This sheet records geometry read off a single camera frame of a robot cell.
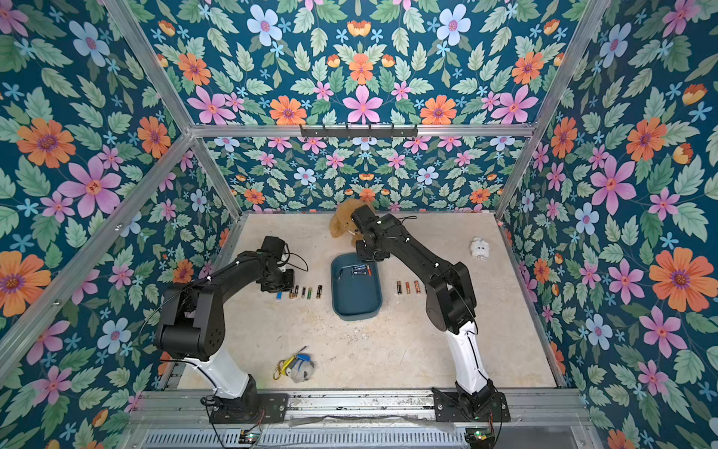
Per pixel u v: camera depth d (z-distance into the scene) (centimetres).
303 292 96
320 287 97
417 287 98
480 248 104
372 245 68
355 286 96
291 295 96
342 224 99
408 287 98
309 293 96
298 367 77
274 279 79
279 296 95
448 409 73
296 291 96
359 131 93
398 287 97
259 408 72
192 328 48
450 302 54
